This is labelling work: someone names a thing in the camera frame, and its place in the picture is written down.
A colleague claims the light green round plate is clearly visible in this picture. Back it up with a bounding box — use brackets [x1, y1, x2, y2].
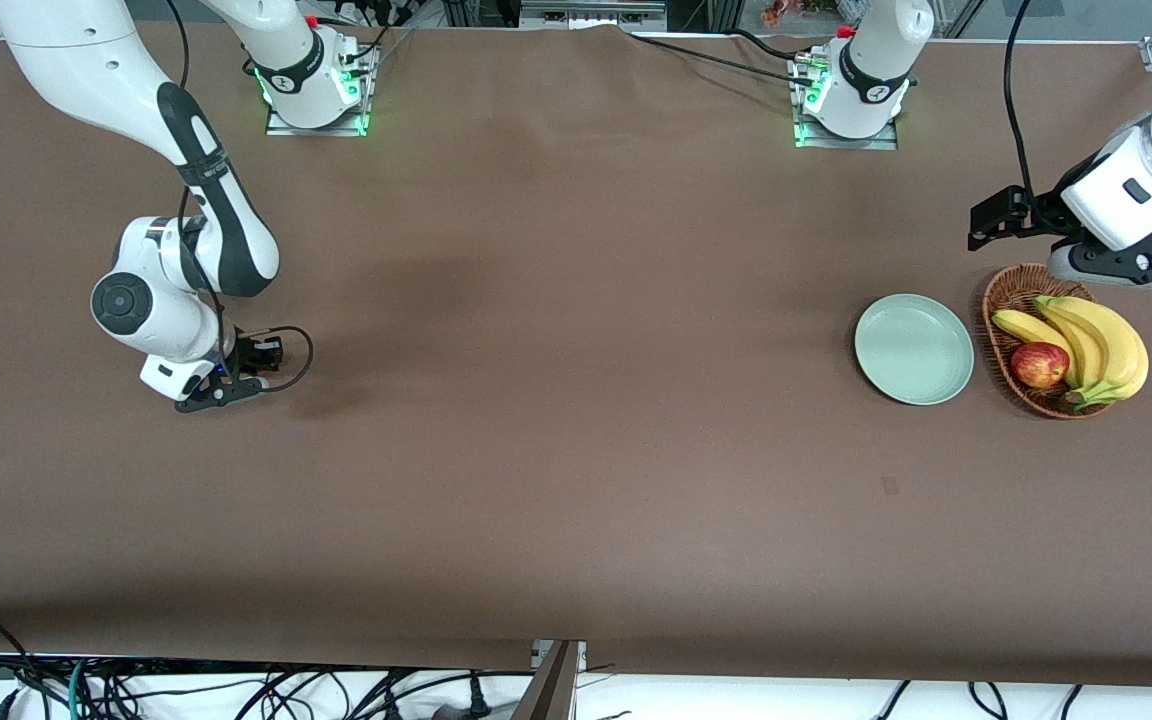
[854, 293, 976, 407]

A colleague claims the brown wicker basket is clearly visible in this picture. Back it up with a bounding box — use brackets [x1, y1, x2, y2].
[982, 263, 1122, 420]

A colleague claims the red apple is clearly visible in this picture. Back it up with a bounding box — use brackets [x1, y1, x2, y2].
[1010, 341, 1071, 390]

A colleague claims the yellow banana bunch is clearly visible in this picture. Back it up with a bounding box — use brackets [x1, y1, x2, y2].
[992, 294, 1150, 411]

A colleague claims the brown table cover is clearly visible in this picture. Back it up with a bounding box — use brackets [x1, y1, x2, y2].
[0, 18, 1152, 689]

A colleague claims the aluminium profile bar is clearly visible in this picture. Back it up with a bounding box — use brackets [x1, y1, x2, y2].
[511, 640, 587, 720]

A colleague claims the grey metal box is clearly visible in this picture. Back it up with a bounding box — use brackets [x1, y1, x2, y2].
[519, 0, 668, 31]

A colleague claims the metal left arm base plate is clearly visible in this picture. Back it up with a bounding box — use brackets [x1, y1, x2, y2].
[791, 55, 900, 152]

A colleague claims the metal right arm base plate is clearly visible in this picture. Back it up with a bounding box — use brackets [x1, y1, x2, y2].
[265, 45, 371, 138]

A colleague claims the short black cable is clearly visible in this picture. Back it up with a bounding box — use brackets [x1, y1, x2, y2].
[731, 28, 807, 59]

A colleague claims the long black cable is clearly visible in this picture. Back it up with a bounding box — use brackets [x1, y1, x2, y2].
[626, 33, 817, 89]

